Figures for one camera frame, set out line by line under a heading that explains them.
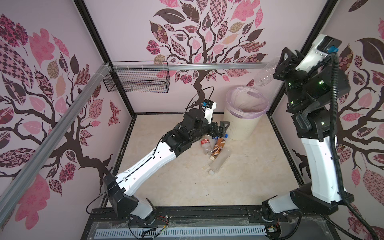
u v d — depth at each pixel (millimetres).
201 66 923
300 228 697
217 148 944
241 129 939
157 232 696
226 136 1035
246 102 1015
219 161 917
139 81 1219
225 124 591
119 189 392
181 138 492
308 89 356
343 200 367
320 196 389
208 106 550
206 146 999
